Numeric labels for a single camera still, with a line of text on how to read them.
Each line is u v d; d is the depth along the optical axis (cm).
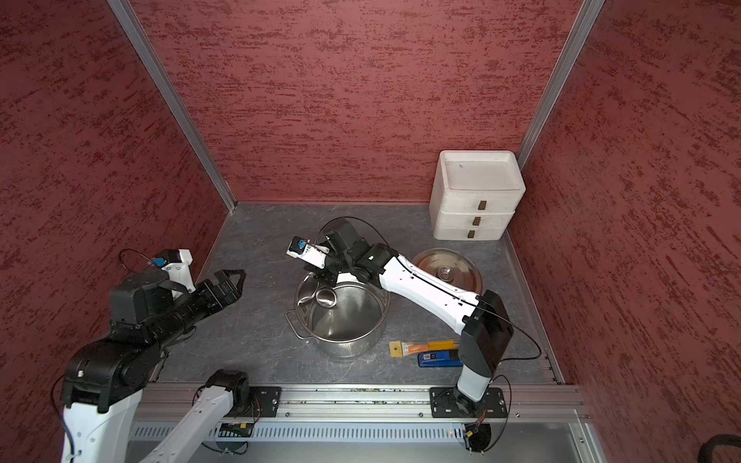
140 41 75
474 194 92
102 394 35
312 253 62
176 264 51
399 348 83
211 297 51
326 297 90
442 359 76
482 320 41
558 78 83
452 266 99
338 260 62
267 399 74
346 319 90
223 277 53
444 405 73
